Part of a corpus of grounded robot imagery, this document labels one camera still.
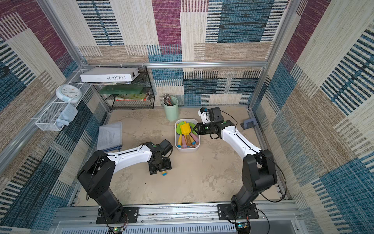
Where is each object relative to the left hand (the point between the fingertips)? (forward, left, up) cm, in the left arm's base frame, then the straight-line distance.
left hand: (166, 169), depth 88 cm
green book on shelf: (+44, +29, +26) cm, 59 cm away
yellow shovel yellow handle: (-3, +1, +2) cm, 3 cm away
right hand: (+19, -18, +16) cm, 30 cm away
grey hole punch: (+32, -57, +3) cm, 66 cm away
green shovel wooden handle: (+31, -17, +3) cm, 35 cm away
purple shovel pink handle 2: (+15, -11, +5) cm, 19 cm away
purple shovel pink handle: (+18, -18, +7) cm, 26 cm away
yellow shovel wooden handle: (+25, -12, +5) cm, 28 cm away
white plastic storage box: (+11, -6, +5) cm, 14 cm away
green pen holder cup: (+38, -2, +9) cm, 40 cm away
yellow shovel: (+16, -8, +6) cm, 19 cm away
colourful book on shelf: (+43, +25, +20) cm, 53 cm away
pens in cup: (+43, +1, +17) cm, 46 cm away
